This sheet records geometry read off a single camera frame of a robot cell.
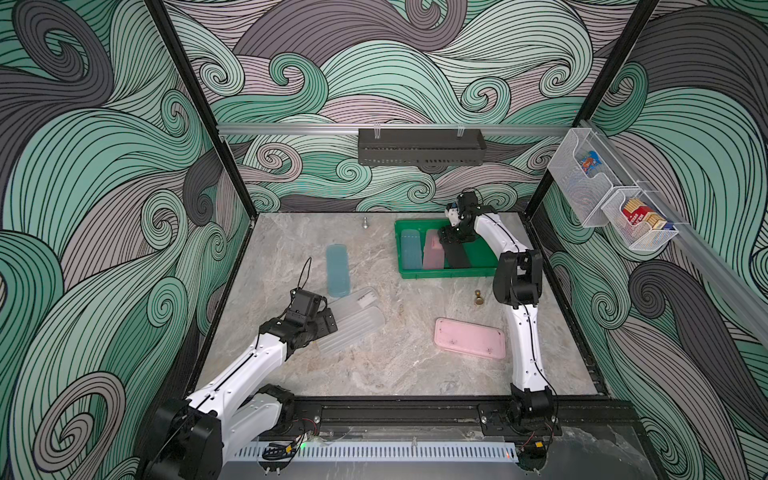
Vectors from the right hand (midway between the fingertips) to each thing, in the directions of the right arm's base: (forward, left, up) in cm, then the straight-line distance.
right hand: (456, 238), depth 109 cm
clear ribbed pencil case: (-34, +37, -1) cm, 50 cm away
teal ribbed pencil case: (-4, +17, -1) cm, 18 cm away
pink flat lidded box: (-38, +3, 0) cm, 38 cm away
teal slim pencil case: (-12, +44, -3) cm, 45 cm away
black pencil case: (-8, +2, 0) cm, 9 cm away
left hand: (-34, +46, +3) cm, 57 cm away
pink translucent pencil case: (-6, +9, -3) cm, 11 cm away
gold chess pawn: (-24, -3, -2) cm, 25 cm away
